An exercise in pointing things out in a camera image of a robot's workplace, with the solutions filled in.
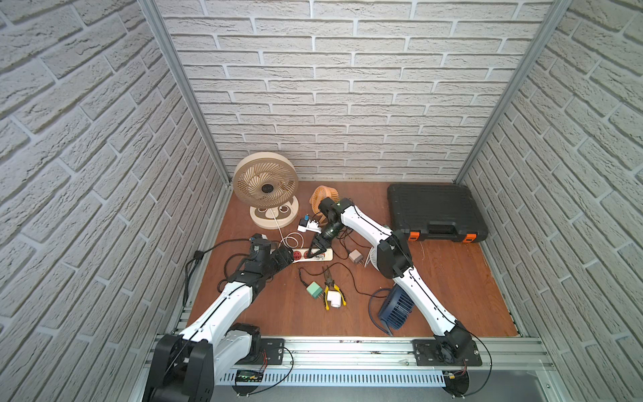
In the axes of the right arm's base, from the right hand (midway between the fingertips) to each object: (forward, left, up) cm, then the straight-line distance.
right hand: (315, 251), depth 95 cm
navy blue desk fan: (-26, -24, +12) cm, 37 cm away
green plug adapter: (-15, 0, +1) cm, 15 cm away
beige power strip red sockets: (-2, +4, +2) cm, 6 cm away
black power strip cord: (+2, +46, 0) cm, 46 cm away
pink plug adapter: (-4, -15, +1) cm, 16 cm away
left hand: (-3, +12, +7) cm, 14 cm away
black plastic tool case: (+12, -50, +6) cm, 52 cm away
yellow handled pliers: (-14, -5, 0) cm, 15 cm away
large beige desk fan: (+15, +15, +24) cm, 32 cm away
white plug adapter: (-18, -6, +1) cm, 20 cm away
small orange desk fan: (+21, -3, +10) cm, 24 cm away
